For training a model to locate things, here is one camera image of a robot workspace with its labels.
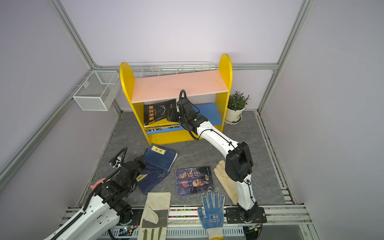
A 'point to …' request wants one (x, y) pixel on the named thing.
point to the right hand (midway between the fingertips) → (169, 114)
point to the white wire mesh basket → (100, 92)
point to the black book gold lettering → (156, 112)
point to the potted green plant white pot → (237, 103)
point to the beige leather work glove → (230, 184)
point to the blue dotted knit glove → (213, 219)
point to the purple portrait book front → (194, 180)
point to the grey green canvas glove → (155, 218)
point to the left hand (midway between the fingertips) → (139, 164)
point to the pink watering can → (93, 186)
